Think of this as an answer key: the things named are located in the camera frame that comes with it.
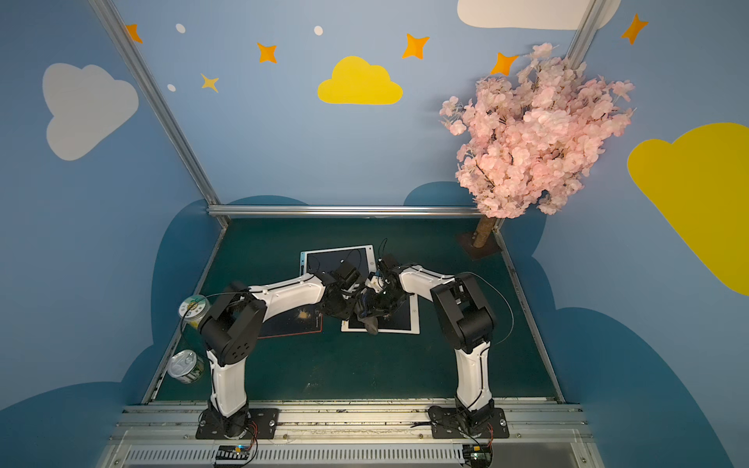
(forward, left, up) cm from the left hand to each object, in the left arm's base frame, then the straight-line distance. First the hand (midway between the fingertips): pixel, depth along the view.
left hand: (346, 309), depth 94 cm
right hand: (-1, -8, -1) cm, 9 cm away
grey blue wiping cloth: (-6, -8, +2) cm, 10 cm away
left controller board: (-39, +26, -4) cm, 47 cm away
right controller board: (-38, -37, -4) cm, 53 cm away
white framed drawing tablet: (-3, -19, -1) cm, 19 cm away
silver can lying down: (-20, +42, +4) cm, 47 cm away
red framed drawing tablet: (-4, +15, -1) cm, 16 cm away
